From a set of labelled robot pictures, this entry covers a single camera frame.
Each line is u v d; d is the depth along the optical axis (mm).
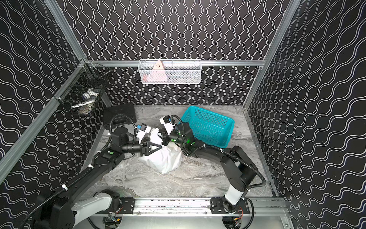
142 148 641
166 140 699
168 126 689
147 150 659
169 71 923
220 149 508
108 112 1094
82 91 916
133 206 744
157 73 891
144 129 664
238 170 460
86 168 512
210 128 1065
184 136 625
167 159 779
